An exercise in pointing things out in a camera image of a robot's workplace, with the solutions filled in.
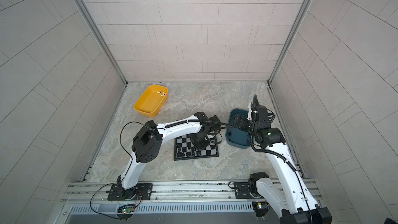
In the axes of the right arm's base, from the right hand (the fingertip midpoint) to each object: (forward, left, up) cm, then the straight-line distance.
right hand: (239, 120), depth 77 cm
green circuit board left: (-32, +52, -13) cm, 63 cm away
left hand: (-6, +19, -15) cm, 25 cm away
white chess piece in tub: (+35, +48, -13) cm, 61 cm away
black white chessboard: (-7, +29, -15) cm, 33 cm away
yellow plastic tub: (+25, +53, -13) cm, 60 cm away
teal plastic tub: (-3, 0, -16) cm, 16 cm away
